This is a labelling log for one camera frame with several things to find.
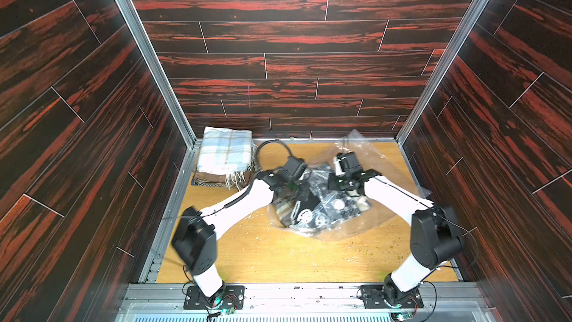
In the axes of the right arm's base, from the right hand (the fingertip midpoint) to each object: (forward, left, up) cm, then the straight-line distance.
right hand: (335, 180), depth 93 cm
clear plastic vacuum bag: (-13, -16, -8) cm, 23 cm away
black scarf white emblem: (-13, +9, +2) cm, 17 cm away
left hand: (-11, +11, +6) cm, 17 cm away
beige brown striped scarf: (-11, +22, -7) cm, 25 cm away
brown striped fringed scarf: (-1, +55, -1) cm, 55 cm away
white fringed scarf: (+12, +49, +3) cm, 50 cm away
